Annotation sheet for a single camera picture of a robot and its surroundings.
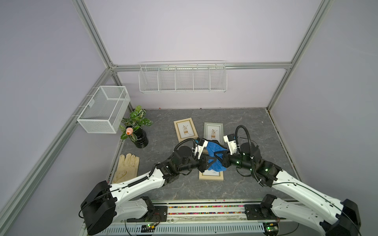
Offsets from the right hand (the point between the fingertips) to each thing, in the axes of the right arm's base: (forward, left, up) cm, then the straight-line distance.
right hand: (213, 152), depth 72 cm
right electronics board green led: (-30, -28, -24) cm, 47 cm away
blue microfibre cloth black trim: (+1, 0, +4) cm, 4 cm away
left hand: (-3, 0, -1) cm, 4 cm away
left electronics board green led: (-29, +33, -22) cm, 49 cm away
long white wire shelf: (+56, +16, +7) cm, 59 cm away
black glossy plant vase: (+17, +43, -14) cm, 49 cm away
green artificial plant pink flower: (+19, +43, +2) cm, 47 cm away
